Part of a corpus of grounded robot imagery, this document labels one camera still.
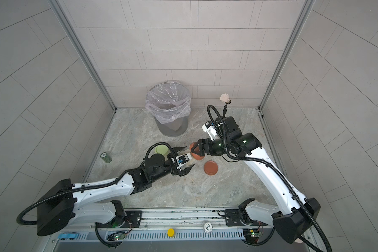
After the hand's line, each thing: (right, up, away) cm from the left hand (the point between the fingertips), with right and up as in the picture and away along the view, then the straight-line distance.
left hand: (192, 154), depth 74 cm
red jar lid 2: (+10, -10, +14) cm, 20 cm away
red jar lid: (+1, +2, -10) cm, 10 cm away
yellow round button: (-9, -30, -10) cm, 33 cm away
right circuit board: (+29, -33, -6) cm, 44 cm away
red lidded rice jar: (+1, +2, -10) cm, 10 cm away
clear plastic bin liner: (-16, +28, +23) cm, 39 cm away
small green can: (-48, -4, +11) cm, 49 cm away
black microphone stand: (+20, +23, +25) cm, 40 cm away
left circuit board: (-30, -33, -9) cm, 45 cm away
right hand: (+3, +3, -7) cm, 8 cm away
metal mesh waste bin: (-10, +11, +29) cm, 33 cm away
